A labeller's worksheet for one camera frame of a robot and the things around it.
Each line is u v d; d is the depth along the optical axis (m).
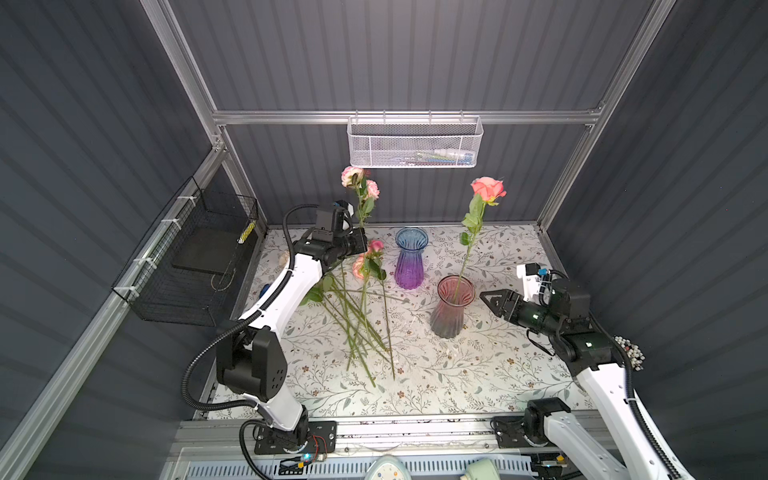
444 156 0.92
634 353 0.69
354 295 0.98
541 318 0.60
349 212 0.78
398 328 0.93
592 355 0.50
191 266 0.74
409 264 0.94
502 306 0.64
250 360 0.44
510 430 0.74
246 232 0.81
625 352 0.68
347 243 0.72
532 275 0.66
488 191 0.71
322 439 0.72
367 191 0.87
